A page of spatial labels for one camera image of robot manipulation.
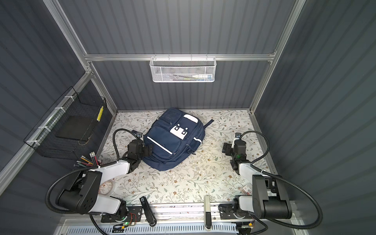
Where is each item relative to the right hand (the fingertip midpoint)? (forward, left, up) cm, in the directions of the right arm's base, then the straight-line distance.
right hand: (234, 144), depth 92 cm
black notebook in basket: (-1, +90, +21) cm, 93 cm away
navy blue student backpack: (+5, +38, +4) cm, 39 cm away
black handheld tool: (-36, +49, -5) cm, 61 cm away
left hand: (0, +60, +1) cm, 60 cm away
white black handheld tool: (-38, +19, -4) cm, 43 cm away
